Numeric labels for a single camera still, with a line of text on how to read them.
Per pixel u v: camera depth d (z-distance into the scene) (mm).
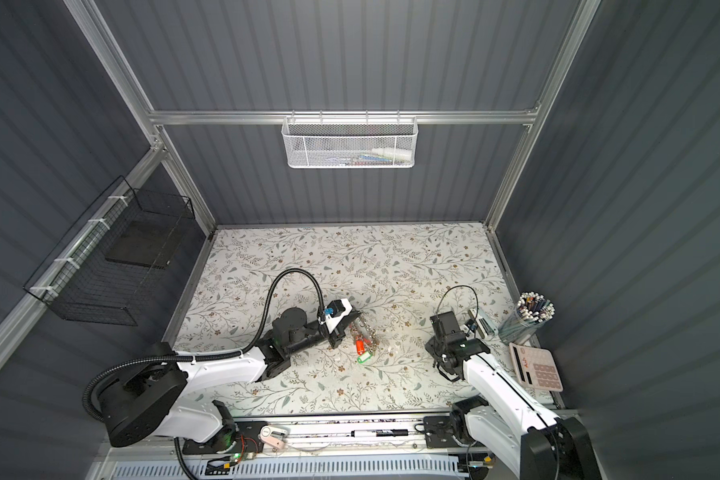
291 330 619
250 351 591
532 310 768
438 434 737
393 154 864
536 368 826
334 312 652
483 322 912
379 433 738
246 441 730
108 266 731
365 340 889
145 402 428
